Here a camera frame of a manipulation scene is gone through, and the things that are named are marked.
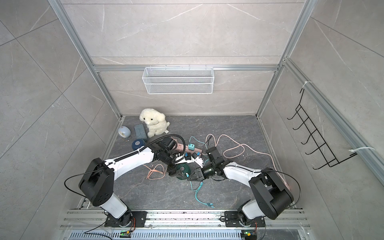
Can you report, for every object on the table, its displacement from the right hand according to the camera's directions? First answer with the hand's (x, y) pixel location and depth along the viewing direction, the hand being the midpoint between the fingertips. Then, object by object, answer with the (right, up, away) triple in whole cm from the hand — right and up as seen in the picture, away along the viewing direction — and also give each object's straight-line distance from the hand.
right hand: (190, 179), depth 78 cm
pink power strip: (-2, +19, -8) cm, 21 cm away
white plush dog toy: (-24, +32, +18) cm, 44 cm away
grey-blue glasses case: (-37, +24, +29) cm, 53 cm away
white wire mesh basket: (-9, +60, +23) cm, 65 cm away
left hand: (-3, +6, +6) cm, 9 cm away
